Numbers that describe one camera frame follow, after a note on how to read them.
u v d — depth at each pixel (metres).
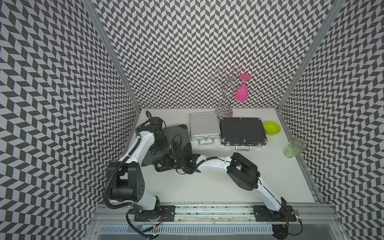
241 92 0.99
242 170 0.58
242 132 0.98
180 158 0.69
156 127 0.71
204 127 1.00
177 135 0.72
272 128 1.05
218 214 0.74
